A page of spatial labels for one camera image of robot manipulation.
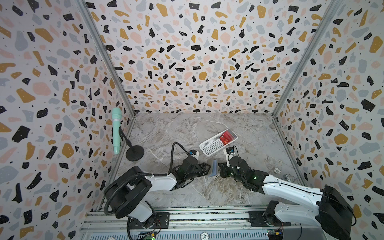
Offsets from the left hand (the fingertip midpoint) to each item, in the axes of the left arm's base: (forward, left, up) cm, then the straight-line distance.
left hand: (212, 167), depth 85 cm
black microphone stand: (+14, +49, -6) cm, 51 cm away
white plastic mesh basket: (+21, -4, -6) cm, 22 cm away
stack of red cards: (+24, -12, -3) cm, 27 cm away
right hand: (0, -4, +4) cm, 6 cm away
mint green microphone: (+17, +49, +27) cm, 58 cm away
